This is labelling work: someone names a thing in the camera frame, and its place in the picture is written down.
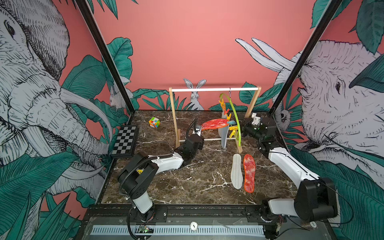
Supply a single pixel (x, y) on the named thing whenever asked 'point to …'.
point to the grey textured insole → (237, 178)
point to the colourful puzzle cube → (154, 122)
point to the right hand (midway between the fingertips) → (232, 117)
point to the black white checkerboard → (125, 144)
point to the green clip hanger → (227, 102)
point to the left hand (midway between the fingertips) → (200, 132)
